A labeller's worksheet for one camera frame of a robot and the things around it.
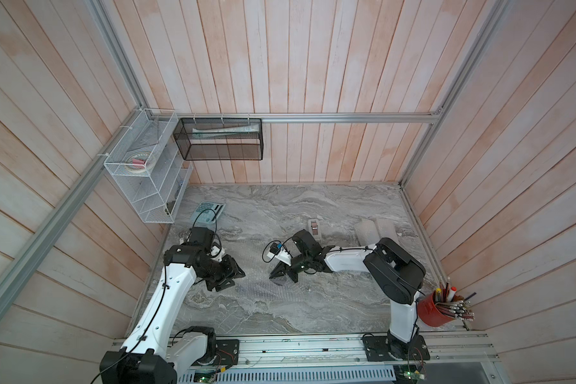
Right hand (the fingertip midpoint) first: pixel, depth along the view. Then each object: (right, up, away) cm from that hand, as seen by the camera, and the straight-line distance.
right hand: (272, 275), depth 87 cm
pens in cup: (+57, -4, -12) cm, 58 cm away
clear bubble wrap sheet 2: (+39, +15, +9) cm, 42 cm away
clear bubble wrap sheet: (+48, +16, +11) cm, 51 cm away
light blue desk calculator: (-31, +23, +21) cm, 43 cm away
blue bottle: (+39, +15, +9) cm, 42 cm away
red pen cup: (+51, -8, -12) cm, 53 cm away
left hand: (-10, +2, -12) cm, 16 cm away
